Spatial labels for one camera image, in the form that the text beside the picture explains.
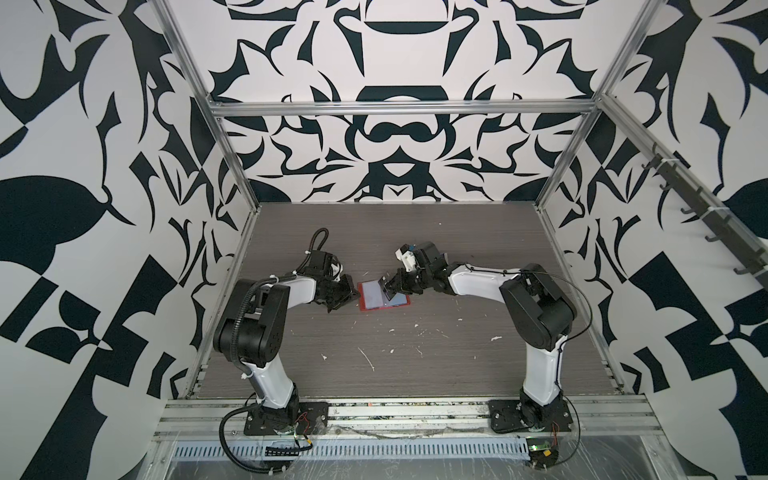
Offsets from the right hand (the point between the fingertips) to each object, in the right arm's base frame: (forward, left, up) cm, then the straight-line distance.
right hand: (385, 282), depth 93 cm
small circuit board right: (-42, -36, -7) cm, 56 cm away
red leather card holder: (-3, +4, -4) cm, 6 cm away
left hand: (0, +8, -4) cm, 9 cm away
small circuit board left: (-42, +25, -8) cm, 49 cm away
